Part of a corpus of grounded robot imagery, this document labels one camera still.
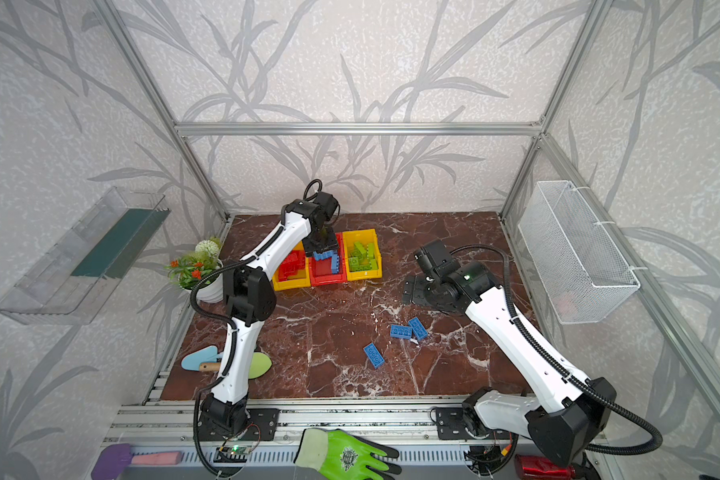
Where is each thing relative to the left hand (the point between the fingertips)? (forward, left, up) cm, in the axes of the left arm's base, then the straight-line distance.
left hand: (331, 240), depth 97 cm
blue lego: (-3, -1, -8) cm, 9 cm away
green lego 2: (+1, -13, -9) cm, 16 cm away
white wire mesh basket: (-27, -58, +25) cm, 69 cm away
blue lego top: (-4, +2, -2) cm, 5 cm away
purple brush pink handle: (-58, +46, -10) cm, 75 cm away
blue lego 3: (-27, -24, -10) cm, 37 cm away
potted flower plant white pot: (-13, +39, +3) cm, 41 cm away
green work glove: (-57, -7, -9) cm, 58 cm away
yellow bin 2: (+8, -10, -8) cm, 15 cm away
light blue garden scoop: (-35, +34, -11) cm, 50 cm away
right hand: (-23, -26, +10) cm, 36 cm away
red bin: (-7, +4, -8) cm, 11 cm away
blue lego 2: (-34, -15, -9) cm, 38 cm away
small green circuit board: (-57, +19, -13) cm, 61 cm away
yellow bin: (-12, +12, -7) cm, 18 cm away
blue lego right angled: (-26, -28, -9) cm, 39 cm away
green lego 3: (-3, -9, -9) cm, 13 cm away
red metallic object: (-59, -51, -8) cm, 78 cm away
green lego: (+4, -9, -9) cm, 14 cm away
